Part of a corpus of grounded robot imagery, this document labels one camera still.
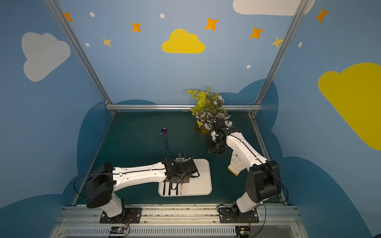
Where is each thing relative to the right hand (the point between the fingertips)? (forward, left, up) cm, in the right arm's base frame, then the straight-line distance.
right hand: (211, 149), depth 86 cm
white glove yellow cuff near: (-4, -17, -11) cm, 21 cm away
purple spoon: (-27, +19, +11) cm, 35 cm away
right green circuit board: (-38, -17, -13) cm, 43 cm away
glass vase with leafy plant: (+27, +2, +7) cm, 28 cm away
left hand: (-15, +13, -5) cm, 21 cm away
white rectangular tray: (-18, +5, -12) cm, 22 cm away
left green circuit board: (-42, +45, -13) cm, 63 cm away
